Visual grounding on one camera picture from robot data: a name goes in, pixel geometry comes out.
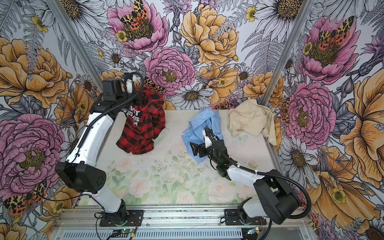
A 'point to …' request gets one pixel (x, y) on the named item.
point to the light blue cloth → (206, 117)
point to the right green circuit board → (255, 230)
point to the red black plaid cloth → (145, 121)
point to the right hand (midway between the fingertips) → (197, 145)
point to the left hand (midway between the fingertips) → (144, 98)
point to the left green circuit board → (126, 230)
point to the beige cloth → (252, 118)
